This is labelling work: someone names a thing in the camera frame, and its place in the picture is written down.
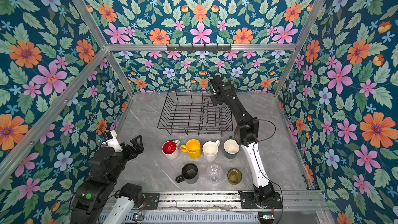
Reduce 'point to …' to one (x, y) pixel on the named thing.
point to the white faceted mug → (210, 150)
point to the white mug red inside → (170, 148)
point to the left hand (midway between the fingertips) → (135, 136)
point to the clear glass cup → (214, 173)
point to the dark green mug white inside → (231, 147)
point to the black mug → (189, 174)
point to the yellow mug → (193, 148)
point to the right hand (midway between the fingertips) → (220, 99)
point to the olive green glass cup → (234, 176)
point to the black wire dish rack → (193, 110)
